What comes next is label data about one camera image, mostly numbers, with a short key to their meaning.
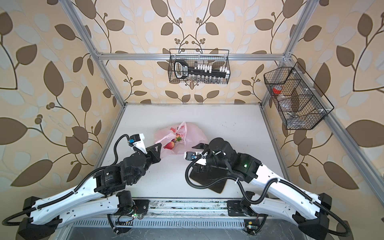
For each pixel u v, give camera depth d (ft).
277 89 2.87
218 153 1.56
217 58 2.99
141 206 2.44
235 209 2.41
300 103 2.43
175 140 2.41
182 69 2.77
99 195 1.54
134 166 1.54
